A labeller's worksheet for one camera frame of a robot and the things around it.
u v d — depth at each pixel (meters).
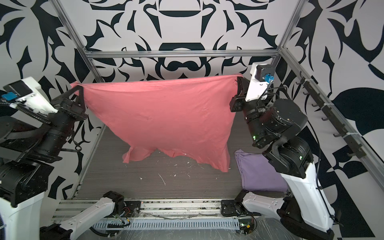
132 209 0.74
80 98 0.43
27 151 0.30
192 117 0.56
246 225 0.71
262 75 0.31
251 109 0.37
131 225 0.70
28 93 0.33
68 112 0.37
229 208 0.74
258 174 0.85
